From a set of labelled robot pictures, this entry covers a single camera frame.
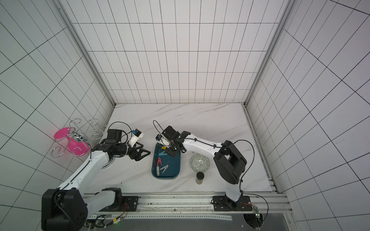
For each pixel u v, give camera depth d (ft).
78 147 2.08
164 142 2.45
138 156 2.34
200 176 2.38
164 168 2.76
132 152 2.33
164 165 2.80
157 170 2.72
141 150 2.33
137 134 2.35
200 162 2.81
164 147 3.04
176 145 2.02
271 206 2.37
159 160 2.84
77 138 2.20
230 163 1.52
